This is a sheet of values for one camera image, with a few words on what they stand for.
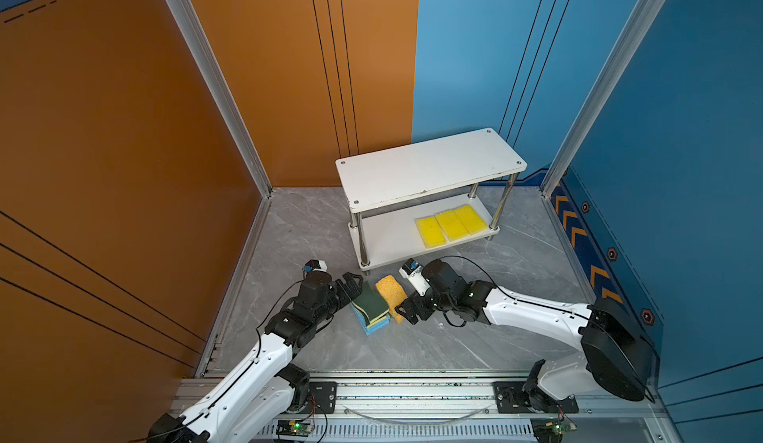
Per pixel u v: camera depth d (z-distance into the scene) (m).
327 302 0.63
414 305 0.72
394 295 0.85
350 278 0.74
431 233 0.99
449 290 0.63
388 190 0.73
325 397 0.74
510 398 0.73
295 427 0.71
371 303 0.83
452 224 0.99
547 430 0.71
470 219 1.02
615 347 0.41
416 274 0.72
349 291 0.73
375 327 0.83
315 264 0.75
